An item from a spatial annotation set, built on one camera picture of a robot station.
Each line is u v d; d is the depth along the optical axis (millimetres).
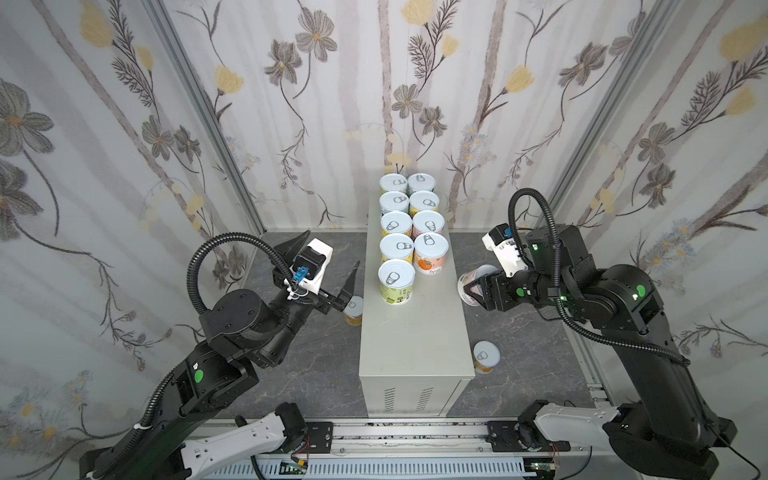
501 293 501
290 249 436
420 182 770
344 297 455
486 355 823
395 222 674
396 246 626
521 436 663
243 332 320
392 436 761
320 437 735
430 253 626
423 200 723
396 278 573
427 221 675
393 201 720
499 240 505
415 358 530
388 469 702
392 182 765
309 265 357
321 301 430
